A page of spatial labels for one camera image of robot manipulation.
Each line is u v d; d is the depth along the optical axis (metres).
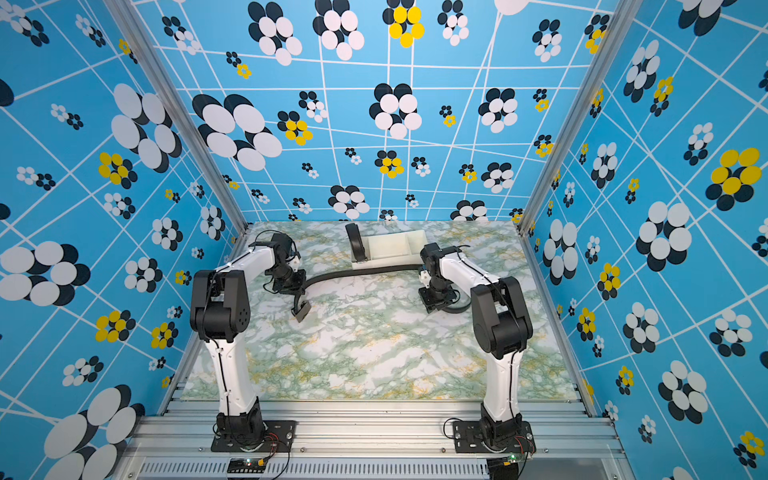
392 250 1.12
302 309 0.94
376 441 0.74
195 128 0.92
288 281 0.89
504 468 0.71
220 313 0.56
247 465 0.72
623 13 0.68
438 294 0.83
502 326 0.53
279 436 0.73
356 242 0.96
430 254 0.84
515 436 0.67
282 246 0.89
